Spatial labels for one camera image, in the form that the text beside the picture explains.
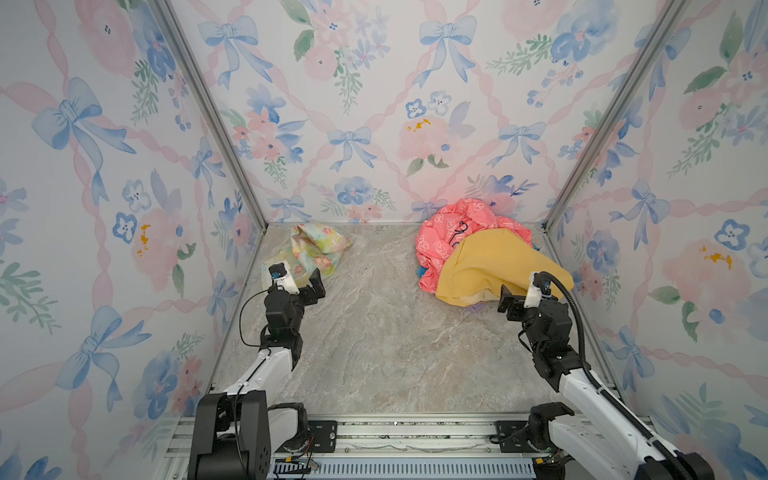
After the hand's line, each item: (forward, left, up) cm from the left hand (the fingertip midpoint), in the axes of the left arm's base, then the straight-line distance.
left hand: (303, 270), depth 84 cm
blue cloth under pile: (+12, -35, -16) cm, 41 cm away
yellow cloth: (+12, -55, -11) cm, 57 cm away
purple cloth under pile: (-2, -52, -16) cm, 55 cm away
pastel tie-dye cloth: (+18, +2, -11) cm, 21 cm away
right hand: (-4, -60, -1) cm, 60 cm away
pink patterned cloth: (+25, -43, -11) cm, 51 cm away
